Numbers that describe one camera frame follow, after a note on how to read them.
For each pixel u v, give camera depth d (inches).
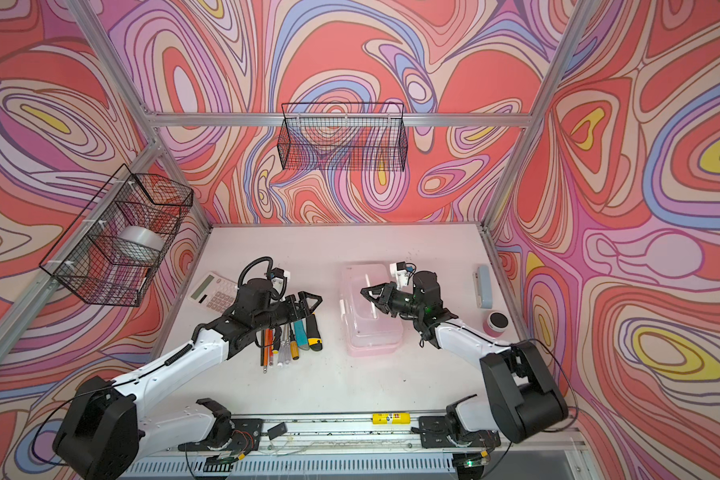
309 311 28.8
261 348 34.0
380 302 29.3
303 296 29.0
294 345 34.6
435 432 28.5
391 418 29.4
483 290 38.1
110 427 15.5
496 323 34.3
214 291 38.5
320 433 29.6
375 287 31.1
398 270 31.2
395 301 29.1
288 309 28.7
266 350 34.0
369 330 31.1
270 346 34.0
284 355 33.8
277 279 29.4
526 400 16.7
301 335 35.7
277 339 34.8
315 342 34.8
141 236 28.9
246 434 28.7
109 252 28.9
